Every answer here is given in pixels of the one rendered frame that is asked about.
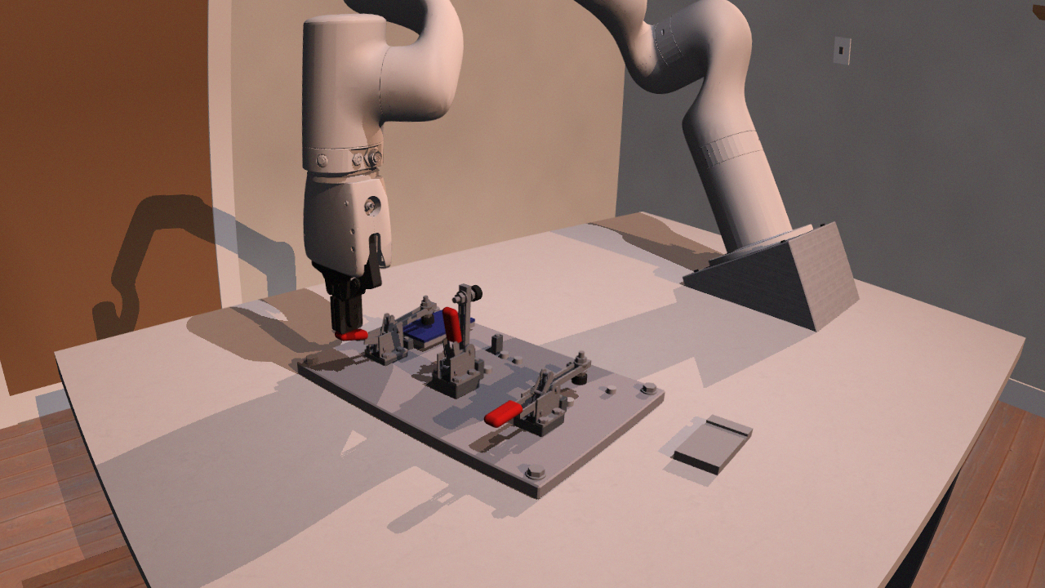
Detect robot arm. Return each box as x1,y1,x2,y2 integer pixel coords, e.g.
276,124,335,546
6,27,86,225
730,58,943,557
302,0,813,266

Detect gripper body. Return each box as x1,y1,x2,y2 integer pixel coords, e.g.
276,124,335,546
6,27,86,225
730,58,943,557
303,167,392,278

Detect blue plate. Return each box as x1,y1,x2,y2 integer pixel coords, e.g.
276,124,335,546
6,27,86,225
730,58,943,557
402,310,475,348

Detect grey toggle clamp with red handle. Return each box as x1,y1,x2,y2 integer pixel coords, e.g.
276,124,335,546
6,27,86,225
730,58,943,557
432,283,482,399

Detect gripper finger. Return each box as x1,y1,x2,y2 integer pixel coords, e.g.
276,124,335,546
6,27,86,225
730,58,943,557
312,261,340,332
336,234,382,334

